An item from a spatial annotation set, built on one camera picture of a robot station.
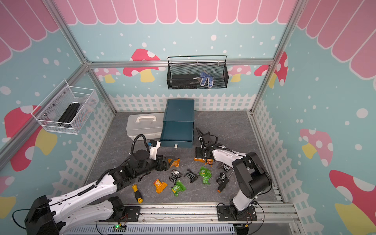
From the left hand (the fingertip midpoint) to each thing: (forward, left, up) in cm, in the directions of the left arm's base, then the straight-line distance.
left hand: (169, 160), depth 77 cm
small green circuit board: (-29, +24, -18) cm, 42 cm away
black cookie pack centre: (-3, -11, -13) cm, 18 cm away
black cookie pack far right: (+3, -32, -14) cm, 35 cm away
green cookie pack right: (-2, -20, -13) cm, 24 cm away
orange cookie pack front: (-9, +6, -15) cm, 18 cm away
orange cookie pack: (+8, -16, -14) cm, 23 cm away
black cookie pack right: (-5, -29, -13) cm, 32 cm away
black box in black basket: (+43, -6, +20) cm, 47 cm away
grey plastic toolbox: (+26, +16, -3) cm, 31 cm away
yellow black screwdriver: (-13, +18, -15) cm, 27 cm away
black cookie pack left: (-3, -1, -14) cm, 14 cm away
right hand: (+12, -16, -13) cm, 24 cm away
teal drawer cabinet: (+21, -3, 0) cm, 22 cm away
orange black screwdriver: (-7, -30, -14) cm, 34 cm away
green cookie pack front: (-10, -5, -14) cm, 18 cm away
